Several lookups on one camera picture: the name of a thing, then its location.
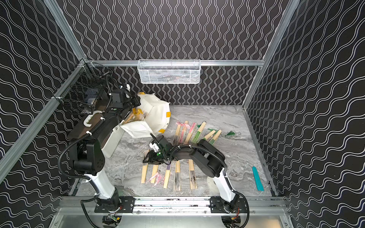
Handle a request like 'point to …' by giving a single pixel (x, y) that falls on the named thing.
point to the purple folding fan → (168, 167)
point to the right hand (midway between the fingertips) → (145, 162)
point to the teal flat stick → (259, 184)
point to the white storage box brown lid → (86, 123)
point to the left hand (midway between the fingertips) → (138, 93)
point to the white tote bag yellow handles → (150, 118)
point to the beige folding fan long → (193, 178)
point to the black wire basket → (81, 91)
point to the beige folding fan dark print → (177, 176)
